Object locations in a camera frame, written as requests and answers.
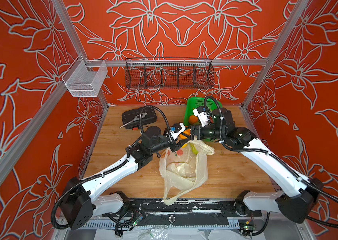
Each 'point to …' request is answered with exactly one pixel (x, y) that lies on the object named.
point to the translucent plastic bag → (185, 170)
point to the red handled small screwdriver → (135, 128)
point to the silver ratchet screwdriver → (135, 119)
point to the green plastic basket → (212, 105)
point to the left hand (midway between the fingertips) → (185, 131)
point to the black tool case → (129, 116)
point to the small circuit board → (246, 229)
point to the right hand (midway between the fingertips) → (183, 131)
